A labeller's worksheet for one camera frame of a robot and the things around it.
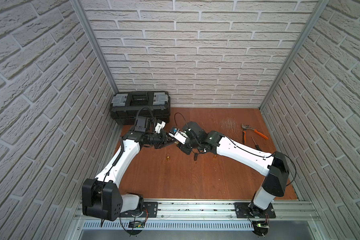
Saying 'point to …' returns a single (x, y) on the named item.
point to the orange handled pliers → (248, 127)
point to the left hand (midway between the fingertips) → (177, 138)
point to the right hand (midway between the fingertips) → (181, 141)
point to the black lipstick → (195, 156)
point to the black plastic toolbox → (125, 105)
